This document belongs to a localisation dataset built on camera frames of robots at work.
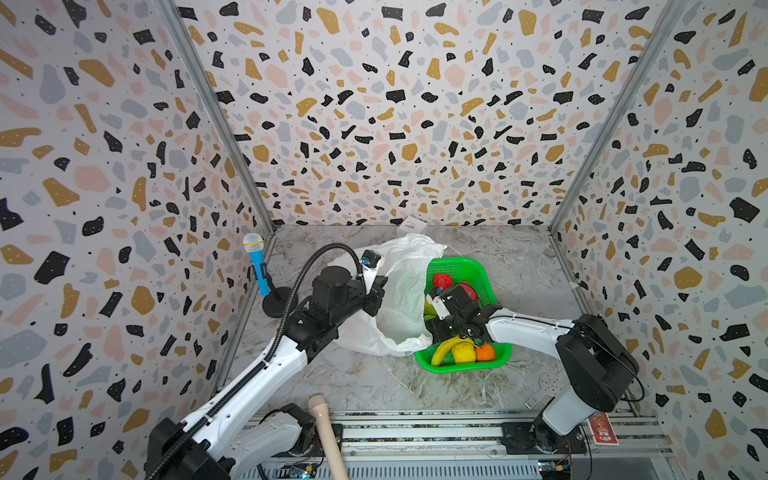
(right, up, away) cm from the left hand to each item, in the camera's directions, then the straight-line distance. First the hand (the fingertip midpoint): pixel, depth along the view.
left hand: (385, 273), depth 72 cm
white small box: (+8, +17, +45) cm, 48 cm away
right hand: (+11, -16, +17) cm, 26 cm away
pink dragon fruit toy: (+25, -6, +19) cm, 32 cm away
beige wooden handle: (-17, -34, +3) cm, 38 cm away
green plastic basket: (+29, -2, +27) cm, 39 cm away
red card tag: (+54, -39, +2) cm, 67 cm away
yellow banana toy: (+16, -22, +13) cm, 30 cm away
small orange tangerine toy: (+28, -23, +11) cm, 38 cm away
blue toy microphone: (-36, +7, +7) cm, 37 cm away
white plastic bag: (+3, -16, +12) cm, 21 cm away
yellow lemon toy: (+21, -23, +11) cm, 33 cm away
